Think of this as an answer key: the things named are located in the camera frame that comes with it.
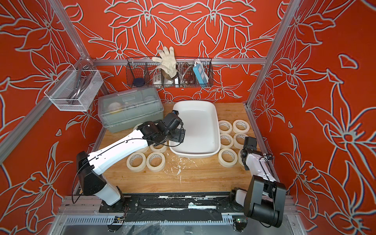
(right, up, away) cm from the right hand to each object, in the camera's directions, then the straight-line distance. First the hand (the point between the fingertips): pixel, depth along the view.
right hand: (246, 156), depth 86 cm
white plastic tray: (-25, +21, +22) cm, 40 cm away
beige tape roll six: (-11, -1, +2) cm, 11 cm away
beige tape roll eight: (-54, +3, +3) cm, 54 cm away
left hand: (-41, +16, -10) cm, 45 cm away
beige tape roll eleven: (-8, +17, +17) cm, 25 cm away
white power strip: (-56, +50, +8) cm, 75 cm away
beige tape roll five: (-9, +8, +11) cm, 16 cm away
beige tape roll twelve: (-4, -1, -1) cm, 4 cm away
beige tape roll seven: (-72, +17, +15) cm, 76 cm away
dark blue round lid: (-69, +48, +9) cm, 84 cm away
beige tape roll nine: (-55, -4, +2) cm, 55 cm away
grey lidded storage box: (-77, +28, +4) cm, 82 cm away
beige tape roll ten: (+3, +17, +17) cm, 25 cm away
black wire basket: (-67, +55, +13) cm, 88 cm away
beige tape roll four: (-1, +5, +7) cm, 8 cm away
